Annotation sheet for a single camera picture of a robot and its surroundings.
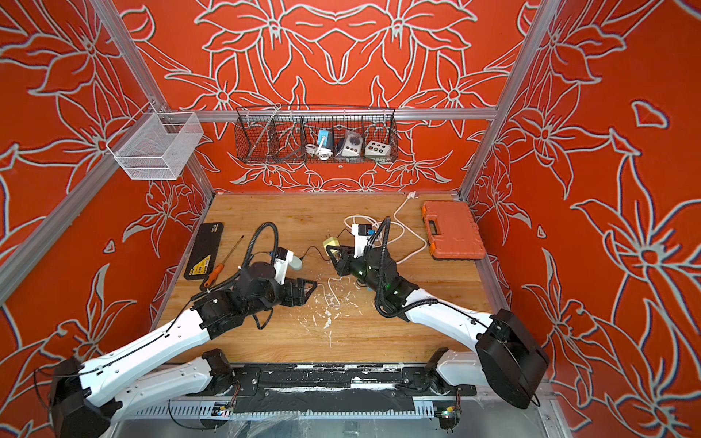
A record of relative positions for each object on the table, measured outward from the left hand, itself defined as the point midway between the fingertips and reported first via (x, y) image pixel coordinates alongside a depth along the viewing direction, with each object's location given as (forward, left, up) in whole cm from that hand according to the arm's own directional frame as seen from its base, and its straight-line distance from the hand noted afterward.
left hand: (309, 281), depth 74 cm
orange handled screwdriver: (+8, +37, -16) cm, 41 cm away
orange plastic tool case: (+32, -50, -15) cm, 61 cm away
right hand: (+7, -3, +6) cm, 10 cm away
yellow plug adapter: (+9, -6, +7) cm, 13 cm away
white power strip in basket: (+44, -9, +15) cm, 47 cm away
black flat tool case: (+18, +45, -17) cm, 51 cm away
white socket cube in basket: (+47, -17, +12) cm, 51 cm away
